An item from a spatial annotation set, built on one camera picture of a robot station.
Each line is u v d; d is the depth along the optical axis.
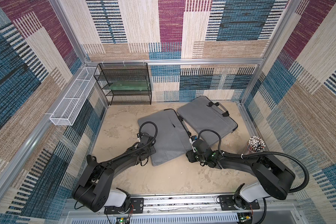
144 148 0.67
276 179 0.44
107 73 1.01
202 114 1.09
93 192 0.42
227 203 0.73
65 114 0.91
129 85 0.96
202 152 0.69
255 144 0.76
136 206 0.73
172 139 0.95
